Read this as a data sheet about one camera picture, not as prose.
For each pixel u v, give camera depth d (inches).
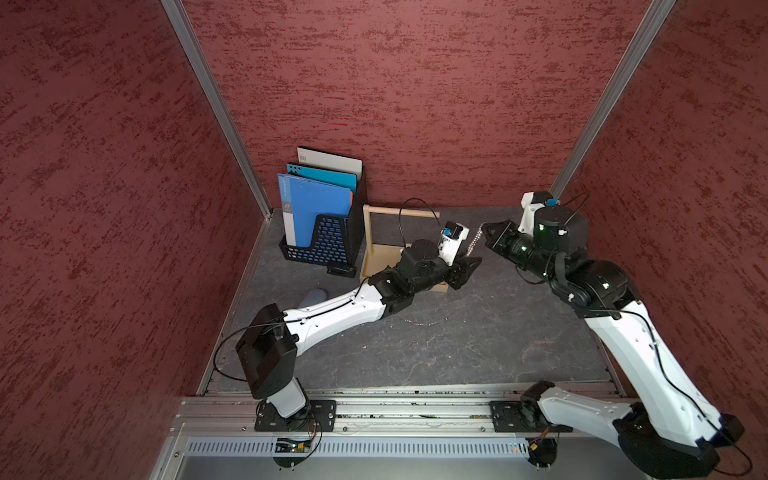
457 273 24.6
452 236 23.9
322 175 36.1
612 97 34.1
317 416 29.3
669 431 14.7
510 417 29.2
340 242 36.3
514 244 20.8
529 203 21.9
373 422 29.2
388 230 45.1
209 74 32.1
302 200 36.1
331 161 39.0
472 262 26.4
